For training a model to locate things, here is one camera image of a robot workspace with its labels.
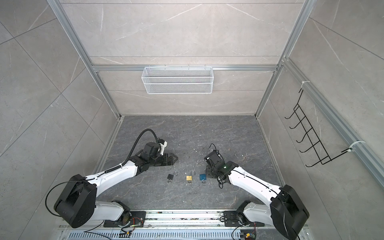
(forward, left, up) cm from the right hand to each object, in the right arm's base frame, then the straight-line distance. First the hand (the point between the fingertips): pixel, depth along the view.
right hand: (210, 170), depth 85 cm
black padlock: (-2, +24, -5) cm, 24 cm away
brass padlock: (-2, +13, -5) cm, 14 cm away
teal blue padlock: (-2, +4, -5) cm, 7 cm away
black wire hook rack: (-3, -47, +25) cm, 53 cm away
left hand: (+7, +21, +5) cm, 23 cm away
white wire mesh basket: (+55, +19, +25) cm, 63 cm away
